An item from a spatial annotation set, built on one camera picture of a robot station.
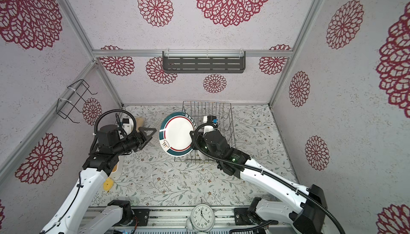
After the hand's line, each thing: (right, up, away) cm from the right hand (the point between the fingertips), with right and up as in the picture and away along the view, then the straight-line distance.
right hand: (190, 130), depth 68 cm
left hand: (-17, -3, +5) cm, 18 cm away
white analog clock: (+6, -39, +2) cm, 40 cm away
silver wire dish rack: (+18, +10, +45) cm, 49 cm away
